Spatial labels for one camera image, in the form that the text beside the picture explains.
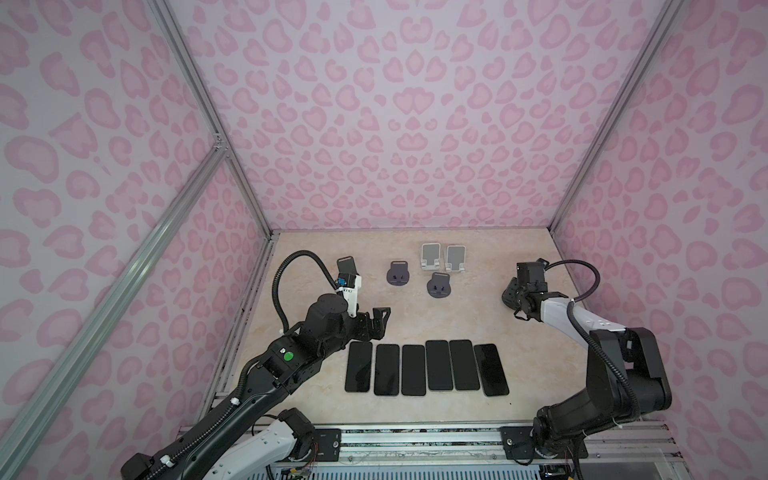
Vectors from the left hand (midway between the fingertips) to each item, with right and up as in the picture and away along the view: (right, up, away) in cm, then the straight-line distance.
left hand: (377, 304), depth 71 cm
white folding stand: (+17, +11, +36) cm, 41 cm away
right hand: (+43, +2, +23) cm, 49 cm away
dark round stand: (+5, +5, +34) cm, 34 cm away
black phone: (+24, -20, +15) cm, 35 cm away
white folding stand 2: (+26, +11, +36) cm, 46 cm away
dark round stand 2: (+19, +2, +29) cm, 35 cm away
